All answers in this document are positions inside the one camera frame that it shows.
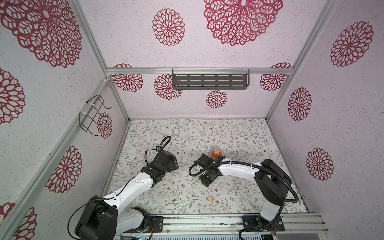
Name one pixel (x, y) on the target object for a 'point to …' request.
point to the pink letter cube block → (216, 151)
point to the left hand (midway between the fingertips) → (168, 164)
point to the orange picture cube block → (216, 147)
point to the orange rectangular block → (216, 155)
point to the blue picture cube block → (211, 198)
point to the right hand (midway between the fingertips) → (204, 178)
